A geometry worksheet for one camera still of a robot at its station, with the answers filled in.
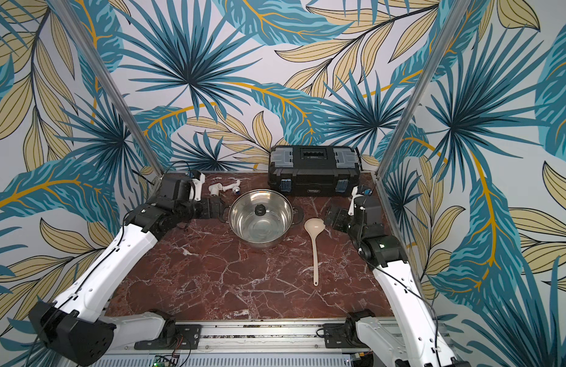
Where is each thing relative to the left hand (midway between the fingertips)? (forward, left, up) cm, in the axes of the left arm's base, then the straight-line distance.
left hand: (212, 206), depth 76 cm
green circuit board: (-41, +13, -27) cm, 51 cm away
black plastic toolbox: (+26, -37, -8) cm, 46 cm away
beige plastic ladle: (+7, -37, -22) cm, 44 cm away
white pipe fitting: (+23, +8, -18) cm, 30 cm away
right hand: (-2, -42, +2) cm, 42 cm away
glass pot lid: (+4, -15, -12) cm, 20 cm away
